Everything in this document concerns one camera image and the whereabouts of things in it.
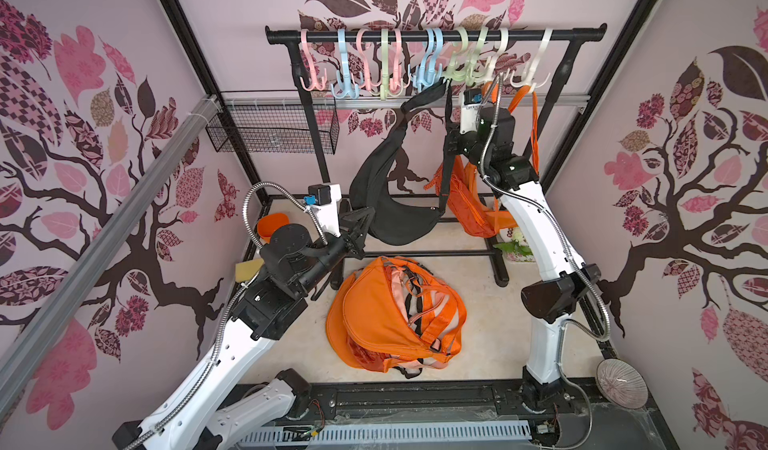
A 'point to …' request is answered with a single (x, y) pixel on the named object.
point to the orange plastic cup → (267, 224)
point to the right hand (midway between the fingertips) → (452, 119)
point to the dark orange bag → (468, 203)
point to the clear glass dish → (622, 383)
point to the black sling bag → (406, 226)
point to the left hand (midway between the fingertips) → (373, 217)
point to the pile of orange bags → (396, 316)
